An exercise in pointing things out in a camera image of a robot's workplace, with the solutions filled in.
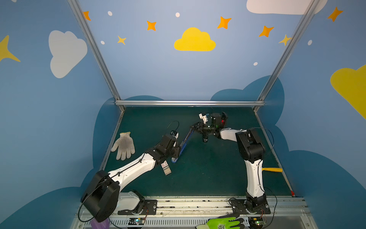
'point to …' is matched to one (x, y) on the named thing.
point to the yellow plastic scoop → (276, 170)
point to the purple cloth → (104, 224)
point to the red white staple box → (166, 167)
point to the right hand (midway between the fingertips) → (191, 126)
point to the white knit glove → (125, 146)
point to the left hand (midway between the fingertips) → (179, 147)
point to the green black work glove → (230, 221)
